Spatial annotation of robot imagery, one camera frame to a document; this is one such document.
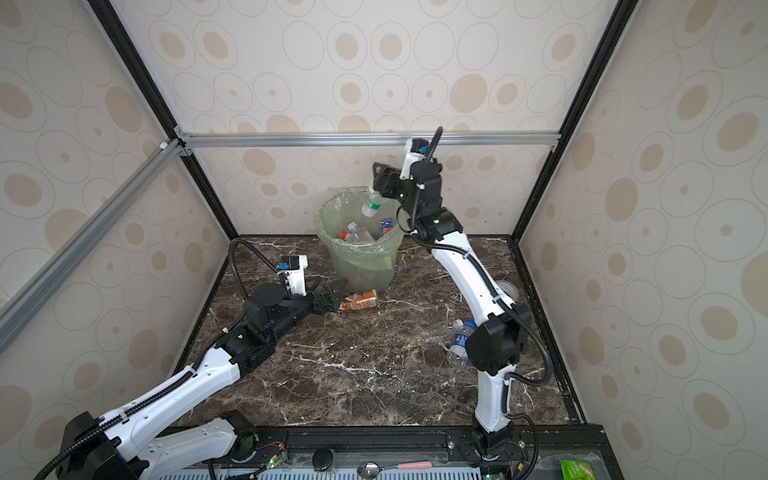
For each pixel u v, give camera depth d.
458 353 0.89
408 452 0.73
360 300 0.95
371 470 0.71
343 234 1.01
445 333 0.93
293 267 0.62
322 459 0.64
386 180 0.66
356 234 0.99
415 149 0.64
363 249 0.79
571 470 0.69
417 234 0.57
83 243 0.62
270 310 0.55
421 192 0.55
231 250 1.15
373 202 0.78
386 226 0.93
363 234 1.00
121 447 0.39
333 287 0.66
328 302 0.65
